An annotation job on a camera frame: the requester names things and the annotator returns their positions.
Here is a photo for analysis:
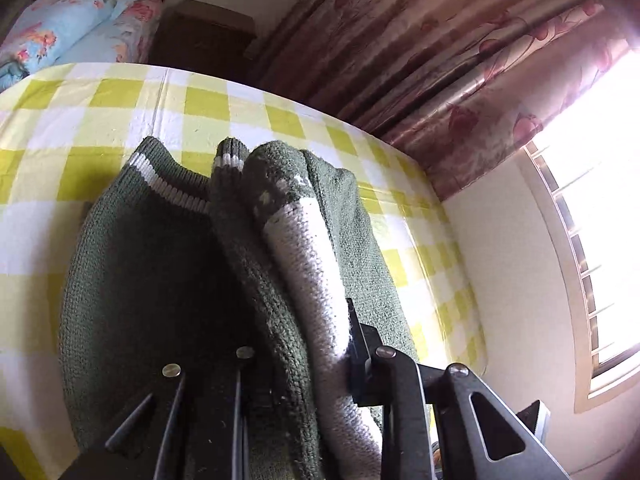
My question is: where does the pink floral curtain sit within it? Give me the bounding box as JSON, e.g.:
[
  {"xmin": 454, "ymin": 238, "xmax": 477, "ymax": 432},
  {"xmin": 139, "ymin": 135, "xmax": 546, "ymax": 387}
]
[{"xmin": 250, "ymin": 0, "xmax": 639, "ymax": 200}]

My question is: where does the dark wooden nightstand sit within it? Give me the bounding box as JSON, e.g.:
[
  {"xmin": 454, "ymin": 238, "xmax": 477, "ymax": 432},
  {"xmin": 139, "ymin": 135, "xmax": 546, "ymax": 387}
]
[{"xmin": 148, "ymin": 0, "xmax": 257, "ymax": 82}]

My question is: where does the green and white knit sweater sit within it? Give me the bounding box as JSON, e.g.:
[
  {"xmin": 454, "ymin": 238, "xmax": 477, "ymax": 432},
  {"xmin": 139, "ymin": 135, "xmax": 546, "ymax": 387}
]
[{"xmin": 57, "ymin": 135, "xmax": 419, "ymax": 480}]

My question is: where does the yellow checkered bed sheet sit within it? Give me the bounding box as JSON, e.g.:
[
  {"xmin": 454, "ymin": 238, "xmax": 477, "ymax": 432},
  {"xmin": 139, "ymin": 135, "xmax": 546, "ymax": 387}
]
[{"xmin": 1, "ymin": 63, "xmax": 488, "ymax": 479}]

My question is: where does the window with metal bars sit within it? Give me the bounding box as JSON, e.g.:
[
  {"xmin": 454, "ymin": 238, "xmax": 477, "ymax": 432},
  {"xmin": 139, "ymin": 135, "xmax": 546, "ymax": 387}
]
[{"xmin": 520, "ymin": 51, "xmax": 639, "ymax": 413}]

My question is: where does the light blue floral quilt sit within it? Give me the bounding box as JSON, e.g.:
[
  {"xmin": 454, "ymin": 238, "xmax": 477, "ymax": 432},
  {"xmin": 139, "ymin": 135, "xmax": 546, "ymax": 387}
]
[{"xmin": 1, "ymin": 0, "xmax": 163, "ymax": 90}]

